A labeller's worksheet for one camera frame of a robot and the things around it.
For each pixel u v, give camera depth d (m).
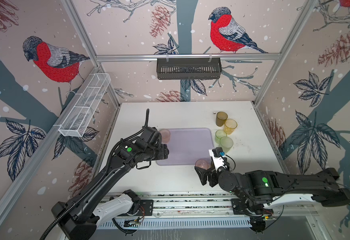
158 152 0.63
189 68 1.04
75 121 0.71
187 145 0.95
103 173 0.42
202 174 0.53
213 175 0.53
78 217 0.37
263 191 0.43
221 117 1.02
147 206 0.73
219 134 0.98
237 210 0.72
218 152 0.53
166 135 0.98
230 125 1.04
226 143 0.92
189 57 0.91
